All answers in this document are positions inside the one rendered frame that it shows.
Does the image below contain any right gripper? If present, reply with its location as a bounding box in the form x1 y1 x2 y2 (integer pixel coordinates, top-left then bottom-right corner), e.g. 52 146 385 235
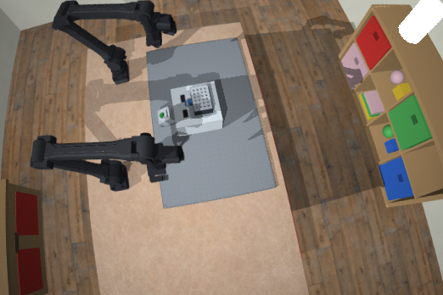
147 164 169 183

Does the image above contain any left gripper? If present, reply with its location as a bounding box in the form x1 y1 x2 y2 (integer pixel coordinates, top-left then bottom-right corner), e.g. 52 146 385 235
145 28 162 48

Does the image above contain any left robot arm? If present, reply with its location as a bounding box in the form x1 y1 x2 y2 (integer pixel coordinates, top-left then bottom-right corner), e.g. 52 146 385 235
52 0 177 81

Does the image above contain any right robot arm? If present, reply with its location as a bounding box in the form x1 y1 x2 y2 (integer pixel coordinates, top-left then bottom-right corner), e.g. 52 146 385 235
31 132 184 191

